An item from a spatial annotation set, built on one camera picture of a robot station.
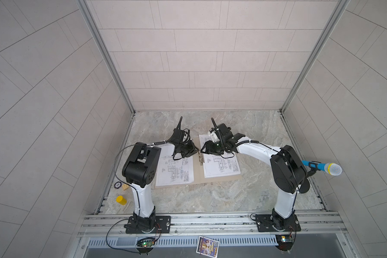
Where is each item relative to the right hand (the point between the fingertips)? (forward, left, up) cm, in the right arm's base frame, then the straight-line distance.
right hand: (203, 151), depth 87 cm
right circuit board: (-41, -32, -10) cm, 53 cm away
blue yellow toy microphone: (-21, -50, +15) cm, 56 cm away
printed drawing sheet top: (-7, +18, -6) cm, 21 cm away
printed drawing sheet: (-5, -8, -7) cm, 12 cm away
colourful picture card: (-41, +1, -6) cm, 41 cm away
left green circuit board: (-39, +26, -4) cm, 47 cm away
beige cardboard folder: (-11, +3, -6) cm, 13 cm away
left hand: (+6, 0, -5) cm, 8 cm away
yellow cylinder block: (-22, +39, -2) cm, 45 cm away
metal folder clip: (0, +1, -7) cm, 7 cm away
